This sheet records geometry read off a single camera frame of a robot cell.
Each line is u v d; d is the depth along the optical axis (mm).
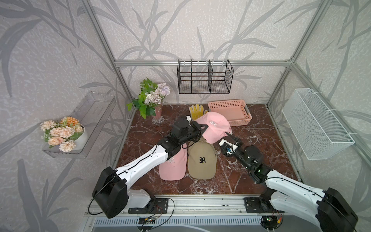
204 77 1048
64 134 503
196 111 1155
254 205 724
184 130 582
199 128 713
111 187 403
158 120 1079
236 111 1157
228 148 627
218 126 763
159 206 735
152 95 827
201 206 769
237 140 695
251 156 577
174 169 831
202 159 827
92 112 737
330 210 400
